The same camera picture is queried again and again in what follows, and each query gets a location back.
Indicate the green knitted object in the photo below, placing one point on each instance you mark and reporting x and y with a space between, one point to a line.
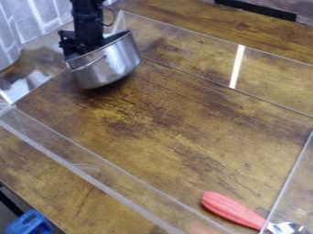
110 35

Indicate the clear acrylic barrier wall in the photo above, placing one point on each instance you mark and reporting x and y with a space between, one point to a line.
211 120

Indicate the blue plastic object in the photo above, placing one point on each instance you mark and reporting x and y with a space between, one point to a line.
30 223

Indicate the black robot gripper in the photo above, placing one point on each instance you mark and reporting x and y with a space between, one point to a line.
86 38

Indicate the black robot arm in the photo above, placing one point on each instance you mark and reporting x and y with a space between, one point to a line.
86 6

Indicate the red handled metal spoon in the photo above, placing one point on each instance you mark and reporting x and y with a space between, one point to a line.
229 209

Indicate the white patterned curtain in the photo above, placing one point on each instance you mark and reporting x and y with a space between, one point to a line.
28 19

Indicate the silver steel pot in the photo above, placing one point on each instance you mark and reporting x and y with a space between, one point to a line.
108 63

